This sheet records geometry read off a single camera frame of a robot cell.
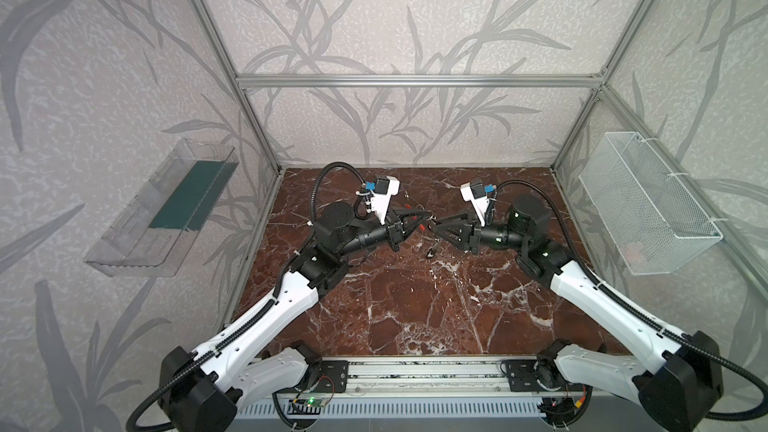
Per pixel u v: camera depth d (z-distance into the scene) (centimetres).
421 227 62
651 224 63
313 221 50
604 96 95
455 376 75
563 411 71
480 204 60
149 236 64
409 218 60
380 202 56
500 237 60
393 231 55
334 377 73
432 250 70
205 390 37
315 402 70
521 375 73
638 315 44
